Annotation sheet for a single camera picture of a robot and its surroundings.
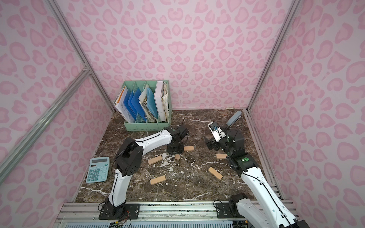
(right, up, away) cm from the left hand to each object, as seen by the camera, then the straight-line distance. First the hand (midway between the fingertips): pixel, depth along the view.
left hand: (180, 151), depth 94 cm
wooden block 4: (+6, +2, +4) cm, 7 cm away
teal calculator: (-49, -9, -8) cm, 51 cm away
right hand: (+18, +15, -19) cm, 30 cm away
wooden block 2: (-16, -4, -4) cm, 17 cm away
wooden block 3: (-13, -15, -10) cm, 22 cm away
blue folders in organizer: (-32, +32, +6) cm, 46 cm away
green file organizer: (-21, +32, 0) cm, 38 cm away
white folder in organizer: (-14, +36, -1) cm, 38 cm away
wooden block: (-2, -3, -2) cm, 4 cm away
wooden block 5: (+27, -3, 0) cm, 27 cm away
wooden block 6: (+22, -12, -8) cm, 26 cm away
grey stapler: (+40, +22, +13) cm, 48 cm away
